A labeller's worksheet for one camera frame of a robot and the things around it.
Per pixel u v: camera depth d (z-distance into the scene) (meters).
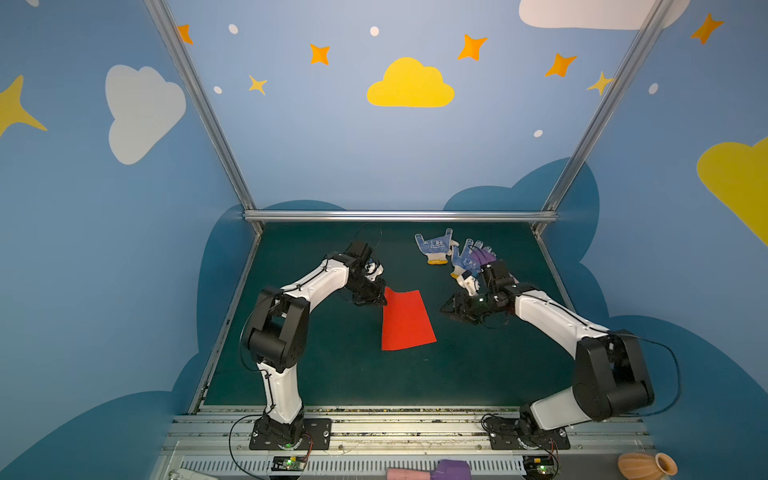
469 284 0.84
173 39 0.72
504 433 0.75
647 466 0.62
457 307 0.78
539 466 0.71
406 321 0.95
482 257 1.14
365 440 0.74
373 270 0.84
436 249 1.14
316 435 0.74
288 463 0.72
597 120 0.89
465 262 1.11
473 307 0.78
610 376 0.44
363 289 0.80
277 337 0.50
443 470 0.69
